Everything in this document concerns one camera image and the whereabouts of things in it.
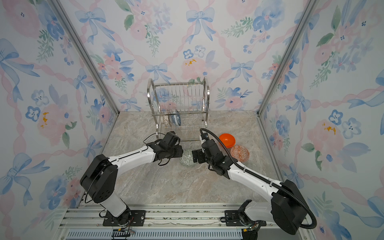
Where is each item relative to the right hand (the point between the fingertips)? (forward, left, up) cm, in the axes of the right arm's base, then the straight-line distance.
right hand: (200, 149), depth 83 cm
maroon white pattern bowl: (+24, +23, -1) cm, 33 cm away
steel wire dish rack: (+45, +15, -10) cm, 49 cm away
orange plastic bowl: (+15, -19, -11) cm, 26 cm away
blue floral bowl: (+24, +15, -1) cm, 28 cm away
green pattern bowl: (+1, +8, -13) cm, 16 cm away
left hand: (+3, +11, -6) cm, 13 cm away
